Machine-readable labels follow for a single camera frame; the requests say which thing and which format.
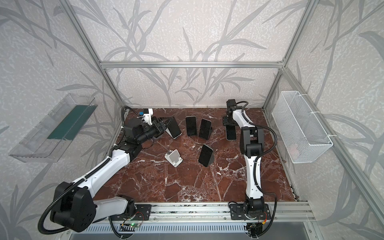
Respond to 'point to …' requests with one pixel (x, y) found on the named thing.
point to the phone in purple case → (205, 129)
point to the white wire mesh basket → (305, 138)
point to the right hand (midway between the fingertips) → (230, 119)
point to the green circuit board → (134, 224)
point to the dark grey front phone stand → (211, 159)
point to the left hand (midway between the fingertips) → (172, 117)
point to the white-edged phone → (231, 133)
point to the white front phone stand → (174, 157)
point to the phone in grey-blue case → (191, 125)
